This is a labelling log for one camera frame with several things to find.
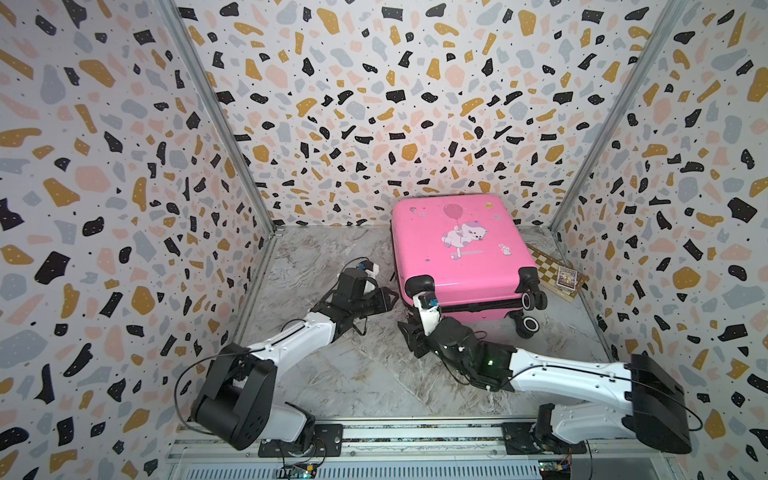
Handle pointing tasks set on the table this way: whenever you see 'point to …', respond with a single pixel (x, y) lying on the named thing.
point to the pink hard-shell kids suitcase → (468, 252)
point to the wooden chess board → (547, 267)
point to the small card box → (567, 278)
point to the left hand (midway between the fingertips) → (399, 295)
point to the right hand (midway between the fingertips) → (407, 320)
